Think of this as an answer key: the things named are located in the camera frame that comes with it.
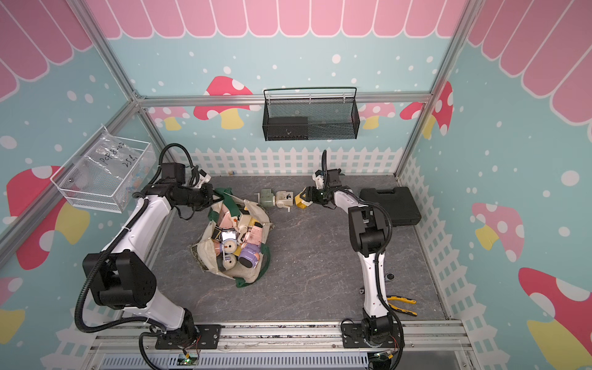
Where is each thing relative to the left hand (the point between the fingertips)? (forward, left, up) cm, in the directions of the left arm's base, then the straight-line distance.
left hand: (222, 199), depth 84 cm
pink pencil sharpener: (-9, -12, -10) cm, 18 cm away
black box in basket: (+25, -23, +14) cm, 37 cm away
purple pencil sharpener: (-17, -11, -10) cm, 23 cm away
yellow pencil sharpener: (+13, -27, -17) cm, 34 cm away
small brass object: (+36, +10, -22) cm, 44 cm away
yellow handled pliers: (-32, -63, -18) cm, 73 cm away
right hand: (+16, -30, -16) cm, 38 cm away
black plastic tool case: (+12, -73, -15) cm, 76 cm away
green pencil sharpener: (+14, -13, -16) cm, 25 cm away
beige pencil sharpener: (+14, -21, -17) cm, 30 cm away
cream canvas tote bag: (-10, -4, -12) cm, 16 cm away
